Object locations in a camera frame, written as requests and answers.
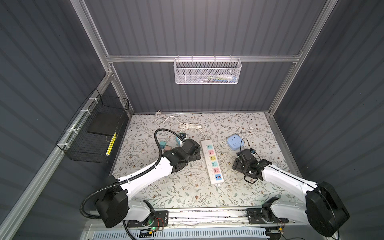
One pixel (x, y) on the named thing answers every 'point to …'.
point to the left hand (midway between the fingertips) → (191, 151)
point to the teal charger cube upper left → (162, 144)
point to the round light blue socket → (234, 142)
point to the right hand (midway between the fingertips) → (241, 167)
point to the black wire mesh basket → (88, 136)
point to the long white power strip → (213, 168)
